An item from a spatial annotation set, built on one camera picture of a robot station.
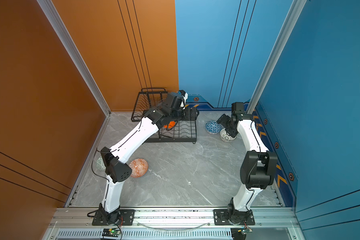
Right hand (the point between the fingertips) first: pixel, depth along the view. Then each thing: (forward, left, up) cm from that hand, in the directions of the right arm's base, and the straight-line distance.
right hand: (221, 126), depth 91 cm
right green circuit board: (-51, -6, -16) cm, 54 cm away
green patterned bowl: (-19, +73, -12) cm, 77 cm away
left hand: (-2, +17, +15) cm, 23 cm away
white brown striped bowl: (+2, -6, -14) cm, 16 cm away
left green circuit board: (-52, +58, -17) cm, 79 cm away
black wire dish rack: (+8, +23, -15) cm, 28 cm away
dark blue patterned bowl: (+11, +2, -14) cm, 18 cm away
